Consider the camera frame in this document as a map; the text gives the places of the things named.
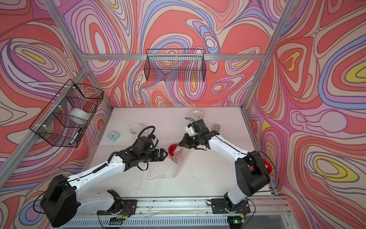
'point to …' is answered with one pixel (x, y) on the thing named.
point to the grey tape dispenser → (217, 127)
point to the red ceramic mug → (171, 150)
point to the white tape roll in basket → (79, 113)
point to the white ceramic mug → (135, 130)
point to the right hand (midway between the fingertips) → (179, 148)
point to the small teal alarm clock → (114, 136)
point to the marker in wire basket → (77, 137)
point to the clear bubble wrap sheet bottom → (132, 181)
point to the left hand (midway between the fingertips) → (164, 155)
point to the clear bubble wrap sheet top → (198, 114)
